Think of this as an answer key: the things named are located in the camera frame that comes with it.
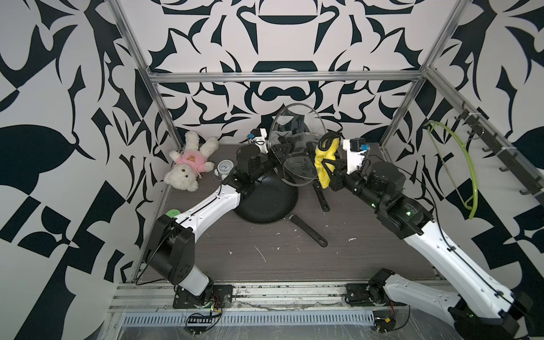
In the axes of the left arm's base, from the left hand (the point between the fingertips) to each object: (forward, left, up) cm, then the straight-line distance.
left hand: (288, 140), depth 75 cm
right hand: (-13, -9, +5) cm, 16 cm away
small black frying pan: (-8, -15, -25) cm, 30 cm away
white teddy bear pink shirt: (+13, +44, -25) cm, 52 cm away
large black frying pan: (-4, +6, -32) cm, 33 cm away
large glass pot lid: (+14, -8, -6) cm, 17 cm away
